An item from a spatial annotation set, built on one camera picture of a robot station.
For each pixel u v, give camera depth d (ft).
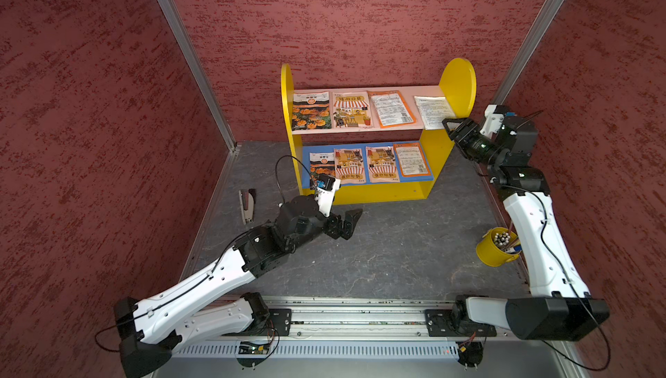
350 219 1.86
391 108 2.46
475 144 1.95
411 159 3.20
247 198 3.37
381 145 3.25
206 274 1.42
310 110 2.43
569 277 1.29
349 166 3.10
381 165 3.11
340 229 1.89
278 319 2.47
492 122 1.99
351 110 2.43
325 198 1.85
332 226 1.88
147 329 1.27
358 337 2.38
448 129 2.18
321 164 3.11
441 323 2.43
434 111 2.43
